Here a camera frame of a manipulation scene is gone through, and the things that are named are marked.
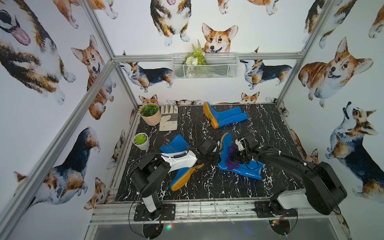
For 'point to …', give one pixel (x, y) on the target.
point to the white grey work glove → (168, 117)
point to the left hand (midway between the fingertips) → (221, 158)
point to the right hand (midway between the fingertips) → (228, 157)
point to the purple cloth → (230, 162)
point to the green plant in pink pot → (149, 110)
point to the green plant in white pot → (140, 139)
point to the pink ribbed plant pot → (153, 120)
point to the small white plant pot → (144, 146)
